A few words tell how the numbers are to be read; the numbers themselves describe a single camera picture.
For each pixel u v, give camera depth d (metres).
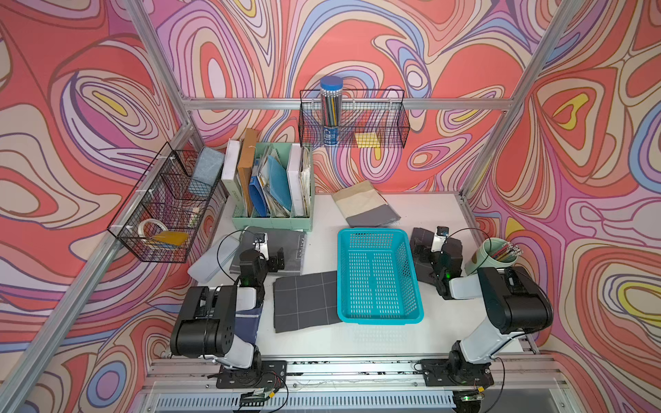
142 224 0.67
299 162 0.96
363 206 1.15
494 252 0.85
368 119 0.94
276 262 0.86
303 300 0.87
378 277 0.93
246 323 0.81
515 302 0.47
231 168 0.86
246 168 0.84
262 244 0.81
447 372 0.73
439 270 0.76
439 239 0.84
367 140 0.91
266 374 0.74
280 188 0.98
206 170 0.81
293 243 1.02
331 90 0.72
